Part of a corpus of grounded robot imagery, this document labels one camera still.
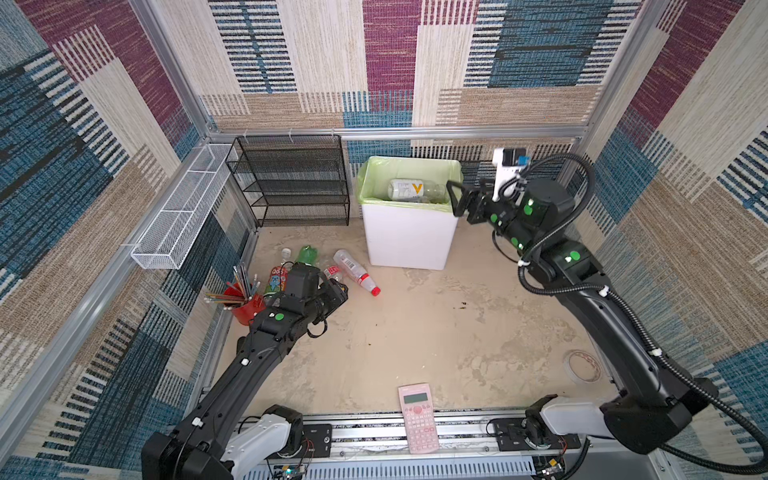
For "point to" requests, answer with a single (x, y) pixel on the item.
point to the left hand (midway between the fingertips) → (345, 290)
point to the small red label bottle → (333, 272)
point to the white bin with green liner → (407, 210)
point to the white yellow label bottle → (418, 190)
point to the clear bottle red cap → (350, 267)
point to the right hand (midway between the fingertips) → (467, 186)
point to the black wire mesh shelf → (292, 180)
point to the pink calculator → (420, 419)
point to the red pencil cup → (243, 306)
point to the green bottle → (308, 255)
